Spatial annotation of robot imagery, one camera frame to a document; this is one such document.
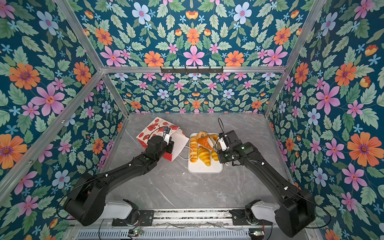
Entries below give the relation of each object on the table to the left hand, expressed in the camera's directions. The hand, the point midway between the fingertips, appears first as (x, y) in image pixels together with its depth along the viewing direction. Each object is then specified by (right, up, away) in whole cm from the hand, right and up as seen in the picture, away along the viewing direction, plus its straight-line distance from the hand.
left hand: (172, 133), depth 85 cm
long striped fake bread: (+12, -10, +11) cm, 19 cm away
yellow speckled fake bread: (+19, -14, +8) cm, 24 cm away
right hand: (+27, -11, -5) cm, 30 cm away
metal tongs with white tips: (+24, -5, +1) cm, 24 cm away
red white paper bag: (-13, +3, +10) cm, 16 cm away
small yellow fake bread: (+25, -14, +8) cm, 30 cm away
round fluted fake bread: (+26, -3, +14) cm, 30 cm away
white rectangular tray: (+16, -21, +6) cm, 27 cm away
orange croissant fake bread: (+19, -5, +8) cm, 21 cm away
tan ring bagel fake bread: (+15, -2, +17) cm, 23 cm away
